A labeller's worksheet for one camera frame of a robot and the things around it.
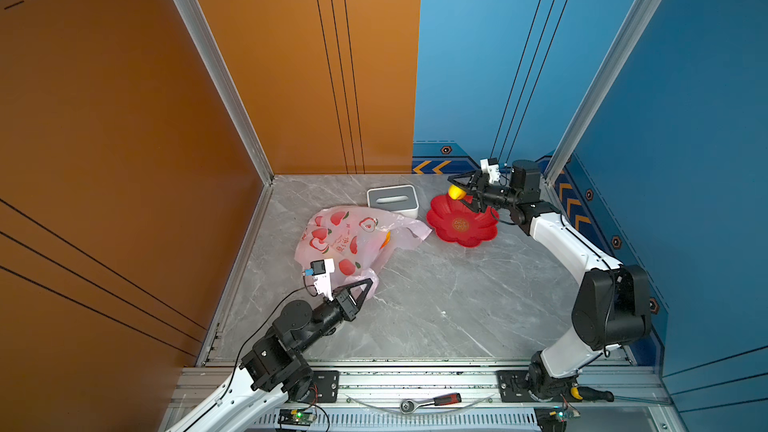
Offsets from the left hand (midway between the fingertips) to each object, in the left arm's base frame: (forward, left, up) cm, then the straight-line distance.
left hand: (374, 283), depth 68 cm
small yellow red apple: (+22, -21, +7) cm, 31 cm away
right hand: (+25, -19, +5) cm, 32 cm away
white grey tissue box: (+41, -7, -19) cm, 46 cm away
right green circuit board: (-23, -42, -22) cm, 53 cm away
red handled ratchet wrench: (-21, -8, -19) cm, 30 cm away
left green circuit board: (-23, +17, -23) cm, 37 cm away
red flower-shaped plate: (+34, -27, -21) cm, 48 cm away
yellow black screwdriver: (-18, -52, -19) cm, 58 cm away
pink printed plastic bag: (+20, +8, -11) cm, 24 cm away
